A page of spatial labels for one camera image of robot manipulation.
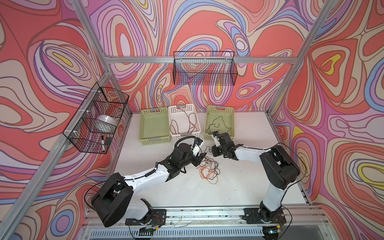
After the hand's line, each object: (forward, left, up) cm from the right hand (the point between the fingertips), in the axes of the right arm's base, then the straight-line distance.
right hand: (214, 151), depth 97 cm
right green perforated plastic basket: (+28, -7, +1) cm, 29 cm away
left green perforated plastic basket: (+23, +43, 0) cm, 49 cm away
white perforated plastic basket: (+27, +21, 0) cm, 34 cm away
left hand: (-7, +8, +15) cm, 18 cm away
